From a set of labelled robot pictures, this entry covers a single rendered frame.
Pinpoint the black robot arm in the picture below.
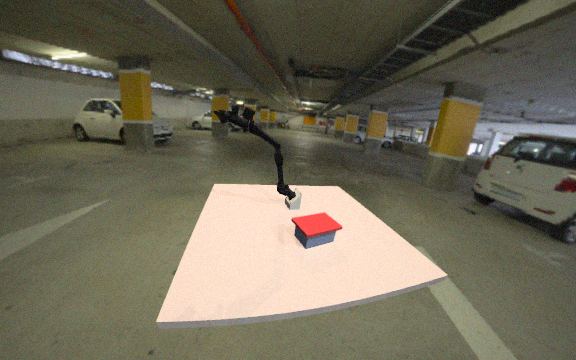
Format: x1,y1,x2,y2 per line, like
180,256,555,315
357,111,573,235
230,105,296,201

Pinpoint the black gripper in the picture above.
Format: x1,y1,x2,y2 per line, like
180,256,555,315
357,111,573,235
213,110,241,126

